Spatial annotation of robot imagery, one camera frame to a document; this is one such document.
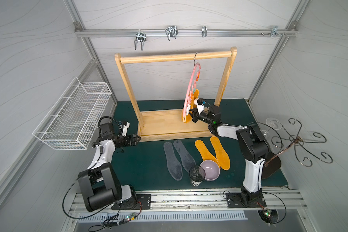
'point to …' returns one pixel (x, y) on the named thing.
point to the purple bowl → (212, 170)
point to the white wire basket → (68, 124)
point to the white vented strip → (166, 216)
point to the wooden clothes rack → (169, 124)
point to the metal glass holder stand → (272, 162)
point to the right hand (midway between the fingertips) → (186, 107)
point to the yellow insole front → (222, 157)
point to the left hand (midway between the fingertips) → (133, 138)
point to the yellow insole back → (188, 118)
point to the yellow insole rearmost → (196, 94)
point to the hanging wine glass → (275, 123)
